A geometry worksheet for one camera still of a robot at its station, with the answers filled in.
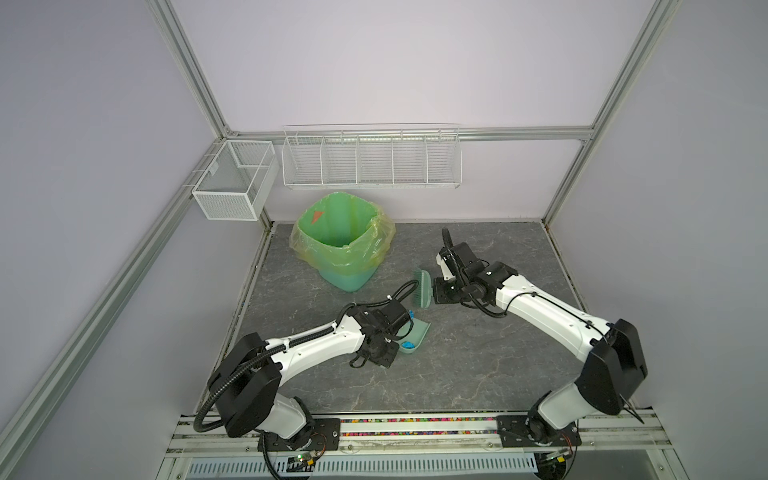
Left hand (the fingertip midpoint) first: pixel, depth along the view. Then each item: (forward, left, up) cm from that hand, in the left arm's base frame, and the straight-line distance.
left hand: (382, 360), depth 81 cm
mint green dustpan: (0, -7, +15) cm, 17 cm away
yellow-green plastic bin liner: (+34, -4, +10) cm, 36 cm away
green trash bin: (+43, +12, +4) cm, 45 cm away
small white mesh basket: (+58, +46, +18) cm, 76 cm away
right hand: (+14, -16, +9) cm, 23 cm away
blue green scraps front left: (+5, -8, -4) cm, 10 cm away
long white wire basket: (+58, 0, +25) cm, 63 cm away
